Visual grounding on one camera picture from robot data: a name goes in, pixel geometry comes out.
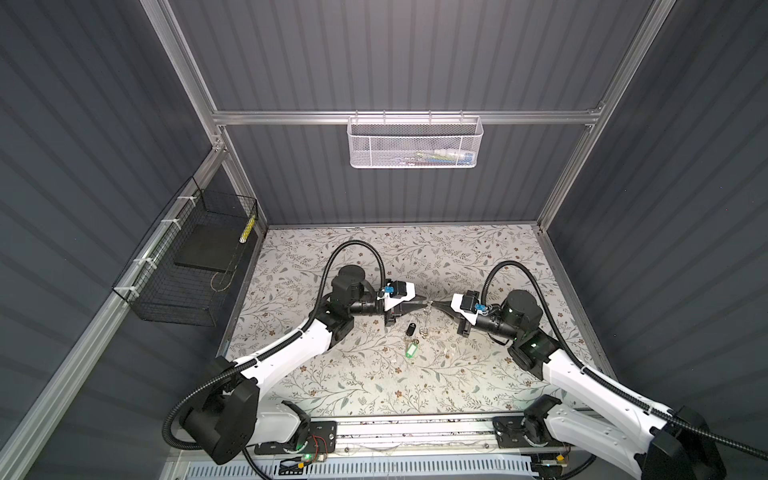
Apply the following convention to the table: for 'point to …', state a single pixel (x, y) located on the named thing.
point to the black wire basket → (181, 273)
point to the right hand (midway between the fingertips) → (439, 303)
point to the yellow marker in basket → (247, 229)
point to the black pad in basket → (212, 246)
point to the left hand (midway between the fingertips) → (425, 298)
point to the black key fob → (411, 329)
